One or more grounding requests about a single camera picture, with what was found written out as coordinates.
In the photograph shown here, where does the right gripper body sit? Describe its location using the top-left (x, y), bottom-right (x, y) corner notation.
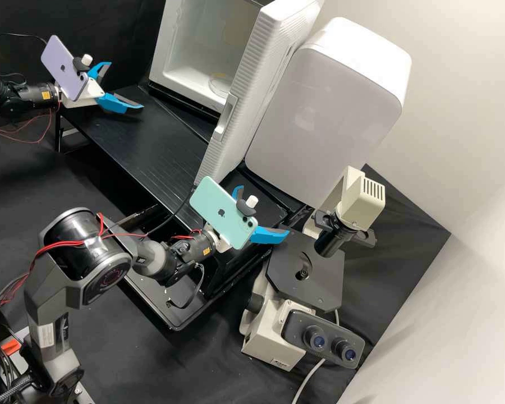
top-left (205, 227), bottom-right (233, 254)

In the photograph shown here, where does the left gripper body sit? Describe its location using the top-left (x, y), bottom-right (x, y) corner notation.
top-left (61, 78), bottom-right (107, 110)

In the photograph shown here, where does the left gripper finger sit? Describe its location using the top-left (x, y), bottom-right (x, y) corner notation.
top-left (95, 93), bottom-right (145, 115)
top-left (87, 62), bottom-right (112, 81)

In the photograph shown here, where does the white incubator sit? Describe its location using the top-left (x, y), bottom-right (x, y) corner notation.
top-left (148, 0), bottom-right (278, 115)

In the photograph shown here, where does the petri dish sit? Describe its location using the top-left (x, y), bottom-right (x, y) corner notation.
top-left (209, 74), bottom-right (231, 99)

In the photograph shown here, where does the incubator door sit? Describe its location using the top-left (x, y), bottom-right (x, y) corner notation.
top-left (192, 0), bottom-right (325, 187)

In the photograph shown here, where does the black platform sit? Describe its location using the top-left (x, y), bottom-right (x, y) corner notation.
top-left (53, 84), bottom-right (245, 211)
top-left (218, 166), bottom-right (316, 236)

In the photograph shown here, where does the black tray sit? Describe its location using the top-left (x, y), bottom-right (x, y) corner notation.
top-left (117, 201), bottom-right (288, 332)

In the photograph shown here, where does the cream microscope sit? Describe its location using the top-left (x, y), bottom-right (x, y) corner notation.
top-left (238, 165), bottom-right (388, 371)

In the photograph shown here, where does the white box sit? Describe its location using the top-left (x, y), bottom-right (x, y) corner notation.
top-left (244, 16), bottom-right (412, 201)

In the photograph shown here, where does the right wrist camera phone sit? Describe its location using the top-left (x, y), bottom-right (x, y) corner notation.
top-left (189, 176), bottom-right (260, 249)

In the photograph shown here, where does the wrist camera phone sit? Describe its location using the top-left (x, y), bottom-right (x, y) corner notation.
top-left (40, 35), bottom-right (95, 102)
top-left (189, 176), bottom-right (260, 249)

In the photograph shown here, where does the left wrist camera phone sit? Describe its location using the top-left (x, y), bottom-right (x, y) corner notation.
top-left (40, 35), bottom-right (95, 102)

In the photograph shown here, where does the black cable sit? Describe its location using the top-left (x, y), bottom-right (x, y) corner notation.
top-left (0, 33), bottom-right (48, 76)
top-left (145, 191), bottom-right (201, 236)

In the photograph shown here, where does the grey cable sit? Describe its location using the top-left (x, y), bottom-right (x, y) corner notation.
top-left (292, 357), bottom-right (325, 404)

